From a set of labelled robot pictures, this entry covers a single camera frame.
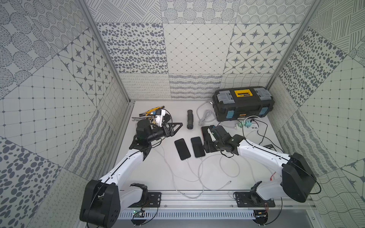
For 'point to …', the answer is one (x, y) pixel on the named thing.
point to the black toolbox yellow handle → (242, 103)
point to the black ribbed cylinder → (190, 119)
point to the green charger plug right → (247, 123)
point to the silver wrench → (135, 118)
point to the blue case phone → (182, 149)
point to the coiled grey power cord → (208, 116)
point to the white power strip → (254, 127)
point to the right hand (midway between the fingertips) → (210, 146)
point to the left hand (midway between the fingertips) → (175, 121)
